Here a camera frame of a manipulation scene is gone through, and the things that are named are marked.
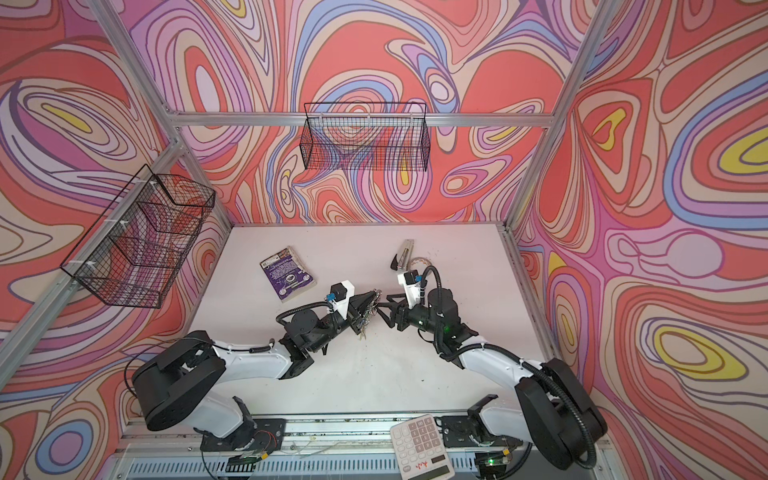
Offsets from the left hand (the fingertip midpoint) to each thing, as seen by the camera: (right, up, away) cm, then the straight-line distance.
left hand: (379, 295), depth 75 cm
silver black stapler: (+8, +8, +31) cm, 33 cm away
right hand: (+1, -5, +6) cm, 8 cm away
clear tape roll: (+14, +6, +33) cm, 36 cm away
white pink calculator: (+10, -37, -4) cm, 38 cm away
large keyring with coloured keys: (-2, -5, -1) cm, 5 cm away
